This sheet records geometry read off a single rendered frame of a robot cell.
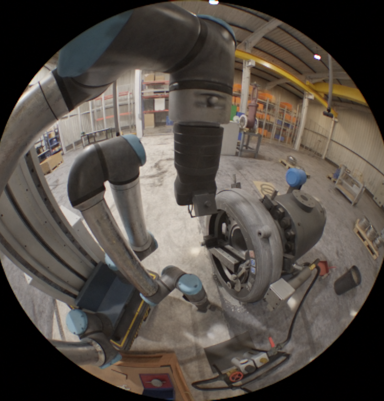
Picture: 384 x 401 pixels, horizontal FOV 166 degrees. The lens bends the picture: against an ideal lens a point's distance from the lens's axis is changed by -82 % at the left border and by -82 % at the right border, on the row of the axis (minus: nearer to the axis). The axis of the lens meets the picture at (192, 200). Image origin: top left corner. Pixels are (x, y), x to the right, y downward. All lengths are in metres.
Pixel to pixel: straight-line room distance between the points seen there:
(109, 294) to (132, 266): 0.60
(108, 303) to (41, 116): 0.99
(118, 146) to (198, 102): 0.26
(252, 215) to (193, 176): 0.42
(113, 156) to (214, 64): 0.30
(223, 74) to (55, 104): 0.22
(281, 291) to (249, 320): 0.85
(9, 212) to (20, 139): 0.45
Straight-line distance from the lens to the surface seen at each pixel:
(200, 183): 0.22
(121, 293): 1.00
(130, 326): 1.07
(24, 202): 0.65
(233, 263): 0.75
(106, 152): 0.36
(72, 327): 0.85
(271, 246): 0.57
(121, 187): 0.43
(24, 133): 0.24
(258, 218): 0.58
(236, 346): 1.41
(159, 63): 0.15
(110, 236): 0.40
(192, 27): 0.15
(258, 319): 1.49
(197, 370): 1.42
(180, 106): 0.17
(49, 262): 0.78
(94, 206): 0.37
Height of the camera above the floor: 1.32
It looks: 38 degrees down
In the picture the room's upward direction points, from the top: 3 degrees clockwise
